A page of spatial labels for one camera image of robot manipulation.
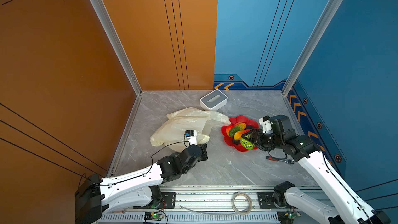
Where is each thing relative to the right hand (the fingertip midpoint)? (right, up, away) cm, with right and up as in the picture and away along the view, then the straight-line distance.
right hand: (244, 138), depth 71 cm
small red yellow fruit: (-4, +1, +22) cm, 22 cm away
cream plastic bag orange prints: (-36, +2, +8) cm, 37 cm away
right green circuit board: (+20, -36, -1) cm, 41 cm away
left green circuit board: (-42, -36, -1) cm, 55 cm away
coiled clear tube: (+3, -31, 0) cm, 31 cm away
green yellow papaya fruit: (+1, +3, +20) cm, 20 cm away
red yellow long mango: (0, -1, +15) cm, 15 cm away
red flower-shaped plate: (+10, +3, +25) cm, 27 cm away
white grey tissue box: (-12, +18, +37) cm, 43 cm away
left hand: (-16, -4, +4) cm, 17 cm away
